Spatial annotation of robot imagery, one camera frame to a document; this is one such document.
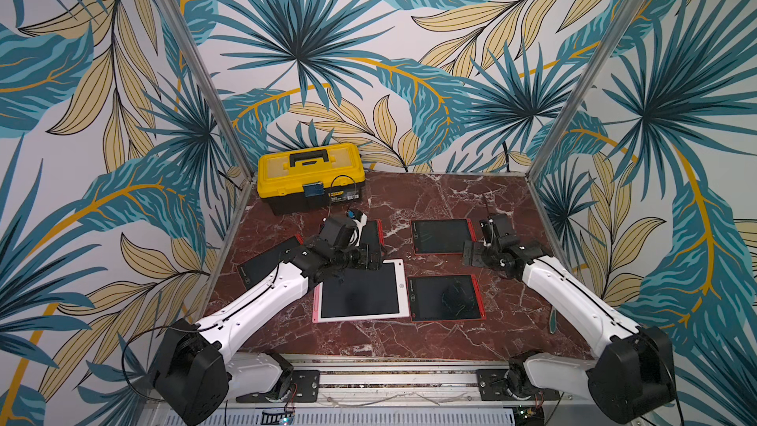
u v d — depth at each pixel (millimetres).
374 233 1034
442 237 1030
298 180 963
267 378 606
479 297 894
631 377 398
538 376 625
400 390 734
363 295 1050
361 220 729
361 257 701
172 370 405
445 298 1029
